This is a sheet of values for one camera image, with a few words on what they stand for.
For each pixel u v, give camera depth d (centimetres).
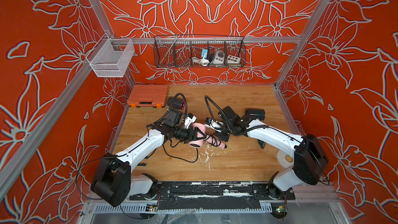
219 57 91
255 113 104
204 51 83
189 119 76
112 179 41
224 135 74
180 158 84
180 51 101
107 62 89
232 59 94
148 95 111
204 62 85
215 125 73
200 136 73
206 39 92
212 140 79
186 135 70
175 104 106
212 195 73
